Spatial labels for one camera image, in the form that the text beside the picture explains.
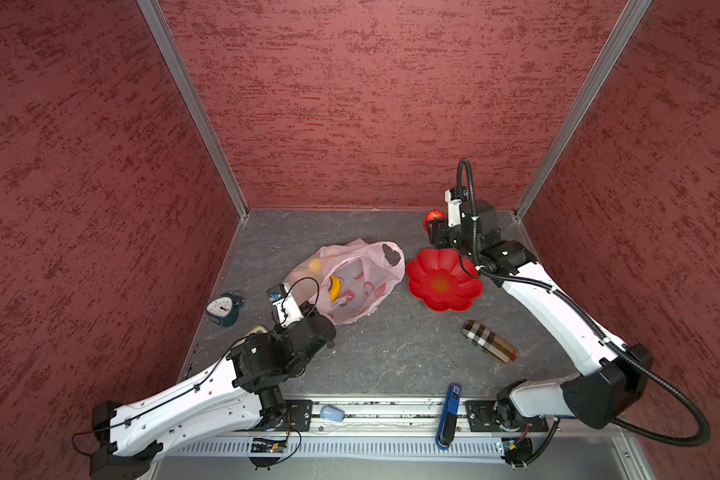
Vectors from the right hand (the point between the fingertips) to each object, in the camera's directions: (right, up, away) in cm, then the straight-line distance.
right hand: (433, 228), depth 77 cm
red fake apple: (0, +3, -1) cm, 4 cm away
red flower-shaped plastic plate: (+8, -17, +23) cm, 29 cm away
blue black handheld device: (+3, -47, -6) cm, 48 cm away
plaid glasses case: (+20, -34, +6) cm, 40 cm away
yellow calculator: (-51, -30, +8) cm, 60 cm away
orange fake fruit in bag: (-35, -12, +20) cm, 42 cm away
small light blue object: (-27, -48, -3) cm, 55 cm away
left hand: (-31, -21, -5) cm, 38 cm away
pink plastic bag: (-24, -17, +23) cm, 38 cm away
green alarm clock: (-61, -24, +11) cm, 67 cm away
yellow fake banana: (-29, -19, +19) cm, 39 cm away
